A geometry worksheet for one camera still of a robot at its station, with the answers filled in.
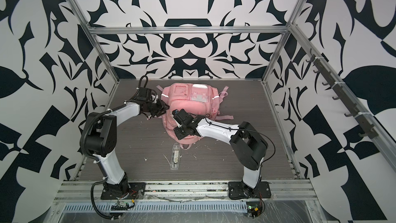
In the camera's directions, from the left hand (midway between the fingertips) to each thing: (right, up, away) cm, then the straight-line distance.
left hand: (170, 105), depth 95 cm
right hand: (+6, -14, -8) cm, 17 cm away
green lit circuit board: (+43, -45, -24) cm, 67 cm away
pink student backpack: (+18, +4, +4) cm, 19 cm away
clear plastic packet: (+5, -26, -12) cm, 29 cm away
